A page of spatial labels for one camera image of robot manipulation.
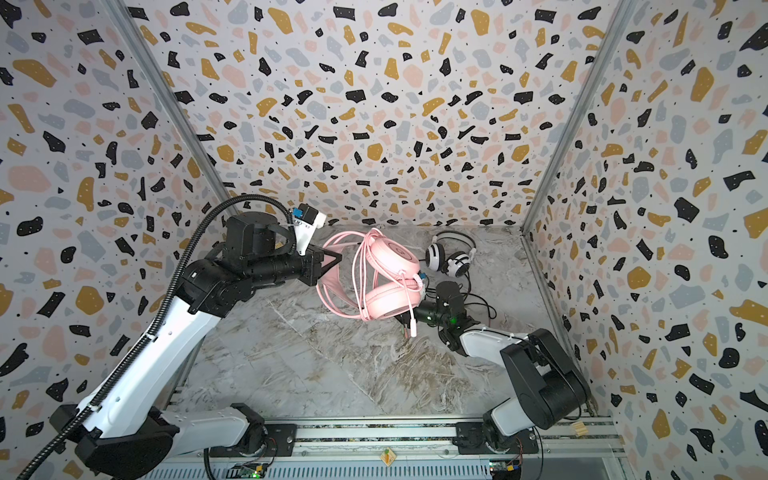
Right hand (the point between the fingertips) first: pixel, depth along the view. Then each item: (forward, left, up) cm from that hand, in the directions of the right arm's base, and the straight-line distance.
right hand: (384, 299), depth 81 cm
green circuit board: (-37, +31, -16) cm, 51 cm away
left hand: (-2, +8, +23) cm, 24 cm away
